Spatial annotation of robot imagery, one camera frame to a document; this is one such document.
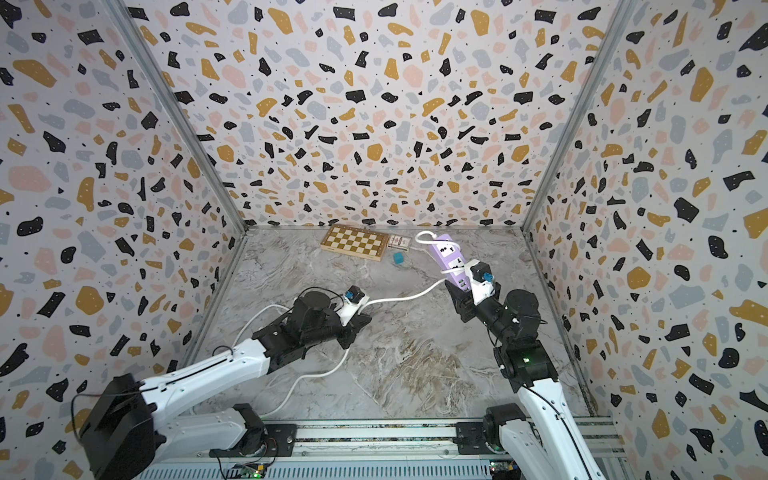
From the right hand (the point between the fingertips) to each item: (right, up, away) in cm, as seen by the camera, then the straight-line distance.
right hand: (460, 277), depth 70 cm
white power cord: (-9, +10, 0) cm, 13 cm away
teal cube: (-15, +4, +41) cm, 44 cm away
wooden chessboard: (-31, +10, +43) cm, 54 cm away
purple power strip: (-3, +5, -3) cm, 6 cm away
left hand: (-22, -11, +8) cm, 25 cm away
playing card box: (-15, +10, +46) cm, 50 cm away
